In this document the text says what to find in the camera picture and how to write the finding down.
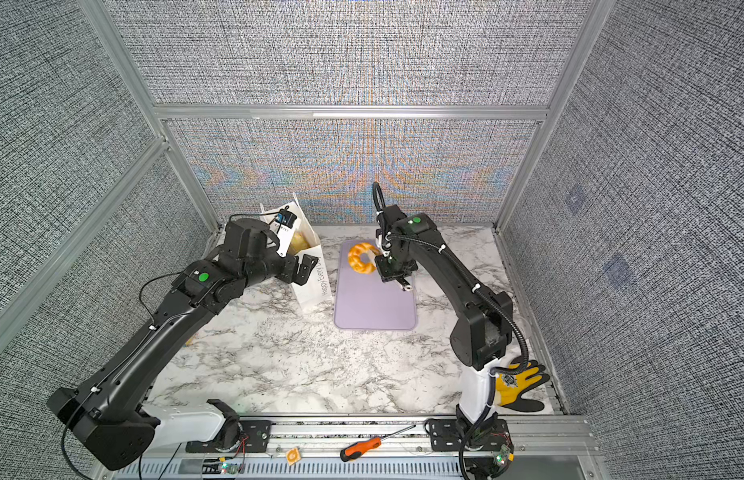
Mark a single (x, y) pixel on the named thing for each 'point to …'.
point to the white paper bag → (318, 290)
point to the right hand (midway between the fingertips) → (389, 275)
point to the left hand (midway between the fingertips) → (301, 252)
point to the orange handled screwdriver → (355, 450)
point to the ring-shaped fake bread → (354, 258)
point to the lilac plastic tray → (363, 302)
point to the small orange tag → (293, 456)
